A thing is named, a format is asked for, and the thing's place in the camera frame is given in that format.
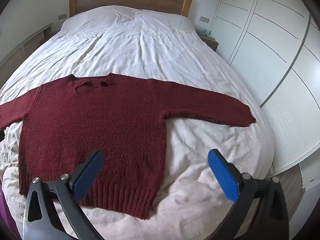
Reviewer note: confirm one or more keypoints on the white bed sheet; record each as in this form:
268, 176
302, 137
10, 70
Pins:
150, 50

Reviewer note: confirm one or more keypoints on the dark red knit sweater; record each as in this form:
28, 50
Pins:
100, 130

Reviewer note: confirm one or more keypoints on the wooden nightstand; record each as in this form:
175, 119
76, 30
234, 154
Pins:
210, 44

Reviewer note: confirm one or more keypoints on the white wardrobe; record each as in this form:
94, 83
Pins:
275, 55

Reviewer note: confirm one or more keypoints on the white shelf unit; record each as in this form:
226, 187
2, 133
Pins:
32, 40

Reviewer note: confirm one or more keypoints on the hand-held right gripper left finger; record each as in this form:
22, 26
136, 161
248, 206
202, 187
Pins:
87, 173

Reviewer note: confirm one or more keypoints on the wall socket plate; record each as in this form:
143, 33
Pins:
204, 19
63, 16

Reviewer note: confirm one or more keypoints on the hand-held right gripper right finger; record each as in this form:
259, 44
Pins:
222, 177

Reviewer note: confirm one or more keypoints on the wooden headboard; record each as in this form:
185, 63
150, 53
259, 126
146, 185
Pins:
130, 0

